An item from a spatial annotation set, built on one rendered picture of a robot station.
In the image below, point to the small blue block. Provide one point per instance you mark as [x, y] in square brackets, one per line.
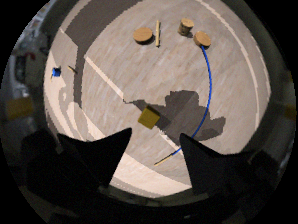
[56, 71]

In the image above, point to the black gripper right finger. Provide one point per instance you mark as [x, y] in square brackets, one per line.
[205, 166]

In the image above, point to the yellow block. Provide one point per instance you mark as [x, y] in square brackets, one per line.
[149, 117]

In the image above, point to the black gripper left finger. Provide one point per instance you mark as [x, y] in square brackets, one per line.
[101, 157]

